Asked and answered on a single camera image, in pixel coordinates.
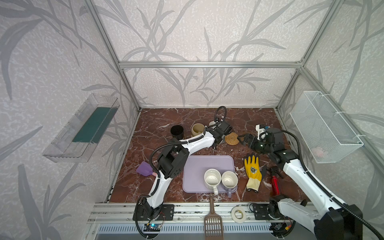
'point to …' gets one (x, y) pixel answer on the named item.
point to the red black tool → (275, 185)
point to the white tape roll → (236, 220)
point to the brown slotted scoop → (213, 226)
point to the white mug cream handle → (212, 178)
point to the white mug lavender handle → (229, 180)
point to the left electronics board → (152, 227)
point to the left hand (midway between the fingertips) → (220, 131)
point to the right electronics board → (282, 227)
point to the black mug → (177, 131)
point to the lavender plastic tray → (194, 167)
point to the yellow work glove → (253, 173)
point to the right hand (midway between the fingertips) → (242, 135)
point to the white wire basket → (327, 136)
